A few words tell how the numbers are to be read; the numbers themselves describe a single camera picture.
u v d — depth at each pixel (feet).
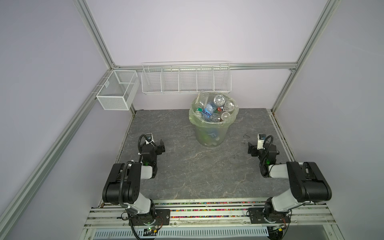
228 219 2.43
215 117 2.84
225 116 2.72
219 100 2.63
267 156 2.38
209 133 2.89
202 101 2.81
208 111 2.82
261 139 2.70
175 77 3.16
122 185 1.40
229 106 2.72
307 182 1.52
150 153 2.33
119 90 3.33
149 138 2.62
